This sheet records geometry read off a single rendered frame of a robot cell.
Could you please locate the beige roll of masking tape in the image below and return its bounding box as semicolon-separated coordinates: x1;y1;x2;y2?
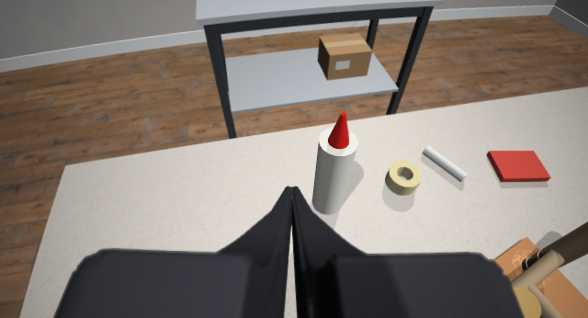
385;161;421;196

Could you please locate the white glue bottle with red cap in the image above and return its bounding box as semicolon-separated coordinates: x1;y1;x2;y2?
312;113;358;215

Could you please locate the red flat rectangular block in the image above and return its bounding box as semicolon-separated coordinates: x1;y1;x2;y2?
486;151;551;182

